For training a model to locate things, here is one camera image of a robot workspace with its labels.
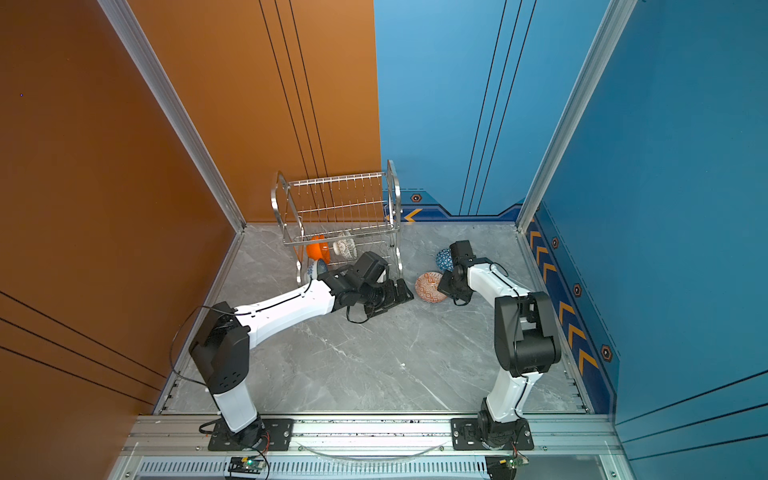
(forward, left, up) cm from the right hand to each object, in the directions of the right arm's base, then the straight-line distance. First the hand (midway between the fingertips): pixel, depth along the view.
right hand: (443, 290), depth 96 cm
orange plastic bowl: (+10, +41, +9) cm, 43 cm away
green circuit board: (-46, +51, -5) cm, 69 cm away
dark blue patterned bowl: (+14, -2, -1) cm, 14 cm away
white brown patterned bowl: (+11, +32, +10) cm, 35 cm away
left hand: (-9, +12, +10) cm, 18 cm away
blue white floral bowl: (+1, +39, +11) cm, 41 cm away
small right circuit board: (-45, -12, -4) cm, 47 cm away
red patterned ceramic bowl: (+3, +5, -2) cm, 6 cm away
